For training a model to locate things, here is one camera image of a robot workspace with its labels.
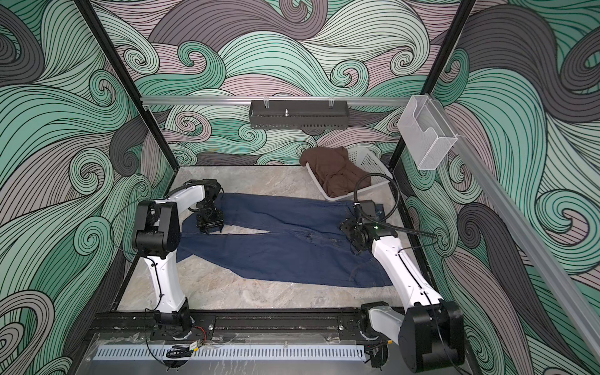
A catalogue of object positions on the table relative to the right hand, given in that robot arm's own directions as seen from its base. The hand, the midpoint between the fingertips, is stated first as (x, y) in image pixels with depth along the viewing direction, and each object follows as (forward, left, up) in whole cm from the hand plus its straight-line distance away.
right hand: (342, 230), depth 84 cm
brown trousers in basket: (+34, -2, -5) cm, 34 cm away
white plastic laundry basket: (+31, -19, -9) cm, 37 cm away
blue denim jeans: (0, +14, -9) cm, 17 cm away
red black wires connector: (-35, +54, -14) cm, 66 cm away
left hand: (+6, +51, -9) cm, 52 cm away
